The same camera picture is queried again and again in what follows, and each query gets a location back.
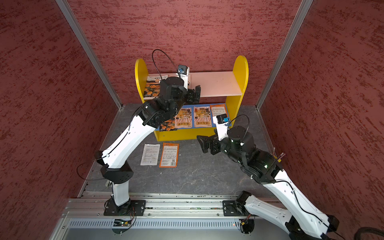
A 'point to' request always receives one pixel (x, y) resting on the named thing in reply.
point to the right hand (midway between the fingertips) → (206, 137)
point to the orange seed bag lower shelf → (218, 109)
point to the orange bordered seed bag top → (169, 158)
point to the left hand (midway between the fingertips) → (187, 87)
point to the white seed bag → (150, 154)
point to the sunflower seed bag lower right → (202, 116)
